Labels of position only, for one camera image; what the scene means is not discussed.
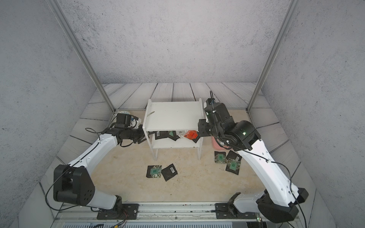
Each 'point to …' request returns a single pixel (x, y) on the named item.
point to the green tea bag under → (234, 163)
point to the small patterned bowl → (126, 112)
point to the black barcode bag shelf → (161, 134)
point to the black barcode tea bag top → (169, 172)
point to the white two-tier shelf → (173, 116)
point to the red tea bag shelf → (191, 134)
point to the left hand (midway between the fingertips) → (154, 133)
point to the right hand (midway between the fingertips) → (202, 124)
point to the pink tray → (216, 146)
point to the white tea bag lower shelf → (180, 133)
